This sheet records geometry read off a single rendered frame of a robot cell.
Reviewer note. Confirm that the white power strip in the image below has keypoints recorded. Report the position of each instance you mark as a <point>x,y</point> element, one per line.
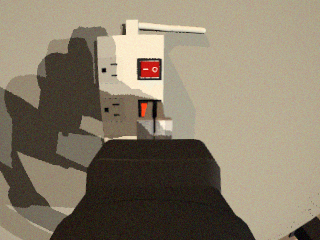
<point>130,70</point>

